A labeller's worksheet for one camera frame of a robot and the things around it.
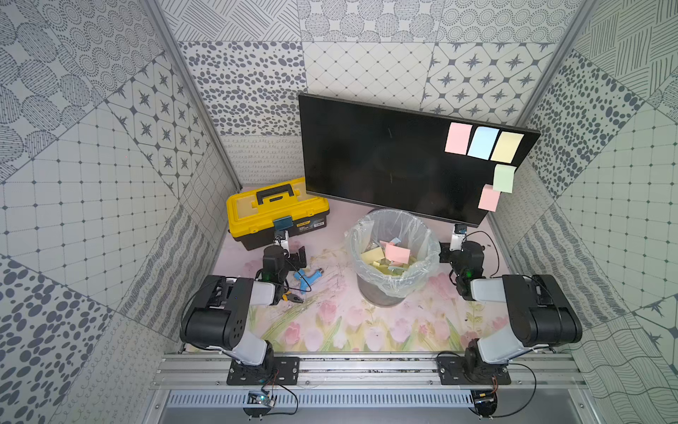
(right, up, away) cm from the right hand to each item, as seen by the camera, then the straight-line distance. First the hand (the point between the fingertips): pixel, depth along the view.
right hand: (445, 241), depth 95 cm
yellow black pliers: (-56, -18, -8) cm, 59 cm away
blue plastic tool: (-52, -15, -1) cm, 54 cm away
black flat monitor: (-18, +30, -1) cm, 35 cm away
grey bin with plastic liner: (-22, -2, -17) cm, 28 cm away
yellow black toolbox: (-69, +10, -6) cm, 70 cm away
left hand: (-58, -1, -1) cm, 58 cm away
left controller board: (-60, -41, -25) cm, 77 cm away
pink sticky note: (+5, +15, -21) cm, 26 cm away
